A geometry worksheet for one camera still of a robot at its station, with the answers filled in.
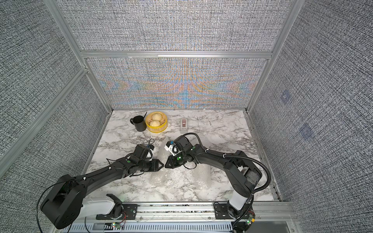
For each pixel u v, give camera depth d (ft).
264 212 2.46
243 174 1.55
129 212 2.40
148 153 2.35
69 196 1.36
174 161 2.45
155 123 3.38
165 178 2.68
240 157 1.61
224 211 2.41
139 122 3.31
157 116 3.51
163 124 3.45
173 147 2.54
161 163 2.73
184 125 3.48
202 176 2.47
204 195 2.61
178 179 2.75
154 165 2.47
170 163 2.38
